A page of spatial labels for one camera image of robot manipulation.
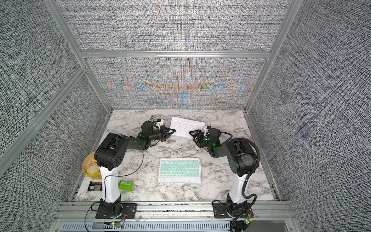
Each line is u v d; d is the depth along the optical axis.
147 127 0.78
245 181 0.54
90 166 0.82
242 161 0.51
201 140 0.87
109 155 0.54
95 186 0.80
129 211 0.74
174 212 0.74
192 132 0.92
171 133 0.92
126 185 0.82
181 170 0.86
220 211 0.73
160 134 0.88
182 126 0.97
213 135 0.80
